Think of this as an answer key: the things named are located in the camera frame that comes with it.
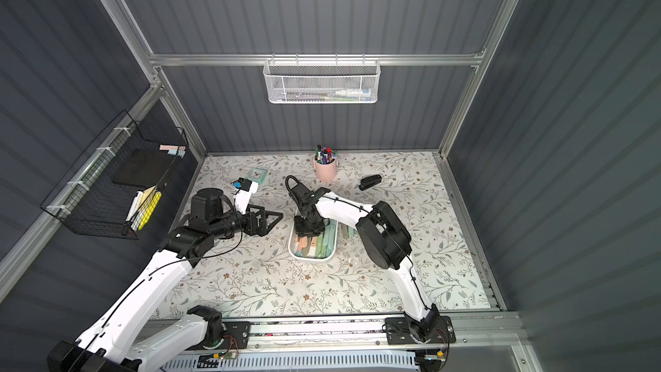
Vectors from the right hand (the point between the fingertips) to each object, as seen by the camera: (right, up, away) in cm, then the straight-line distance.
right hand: (302, 235), depth 92 cm
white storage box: (+4, -4, -1) cm, 6 cm away
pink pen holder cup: (+8, +23, +15) cm, 29 cm away
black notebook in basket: (-47, +24, -14) cm, 54 cm away
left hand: (-7, +11, -19) cm, 23 cm away
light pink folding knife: (+1, -2, -3) cm, 4 cm away
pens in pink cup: (+8, +30, +10) cm, 32 cm away
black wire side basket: (-51, +18, -20) cm, 58 cm away
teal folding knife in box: (+10, -1, -1) cm, 10 cm away
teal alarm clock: (-21, +21, +17) cm, 35 cm away
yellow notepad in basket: (-35, +13, -30) cm, 48 cm away
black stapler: (+26, +19, +16) cm, 36 cm away
